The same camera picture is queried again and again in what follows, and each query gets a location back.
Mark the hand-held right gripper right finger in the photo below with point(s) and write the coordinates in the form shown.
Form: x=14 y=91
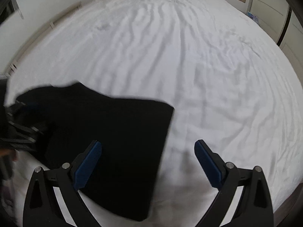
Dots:
x=208 y=165

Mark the black pants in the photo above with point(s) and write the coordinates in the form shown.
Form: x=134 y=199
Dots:
x=113 y=146

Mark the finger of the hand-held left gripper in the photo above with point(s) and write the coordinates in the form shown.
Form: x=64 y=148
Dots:
x=26 y=128
x=28 y=107

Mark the white wardrobe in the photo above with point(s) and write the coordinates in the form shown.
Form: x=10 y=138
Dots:
x=279 y=16

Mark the blue tissue packet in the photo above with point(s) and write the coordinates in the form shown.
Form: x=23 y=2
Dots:
x=253 y=17

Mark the bed with white duvet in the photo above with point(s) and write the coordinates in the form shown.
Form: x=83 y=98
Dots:
x=189 y=75

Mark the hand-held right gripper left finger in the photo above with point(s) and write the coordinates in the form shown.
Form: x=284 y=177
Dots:
x=87 y=165

